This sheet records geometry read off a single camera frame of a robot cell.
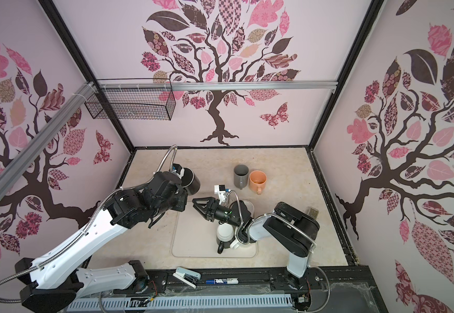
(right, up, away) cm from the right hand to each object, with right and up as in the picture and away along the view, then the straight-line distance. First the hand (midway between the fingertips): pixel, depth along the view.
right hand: (193, 203), depth 72 cm
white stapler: (-1, -29, +2) cm, 29 cm away
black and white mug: (+12, -14, +4) cm, 19 cm away
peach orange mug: (+28, +7, +30) cm, 42 cm away
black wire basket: (-35, +48, +23) cm, 63 cm away
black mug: (0, +9, -6) cm, 11 cm away
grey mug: (+19, +9, +23) cm, 31 cm away
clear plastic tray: (-3, -13, +16) cm, 21 cm away
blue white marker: (+11, -30, +1) cm, 32 cm away
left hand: (-3, +3, -3) cm, 5 cm away
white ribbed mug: (+16, -18, +5) cm, 24 cm away
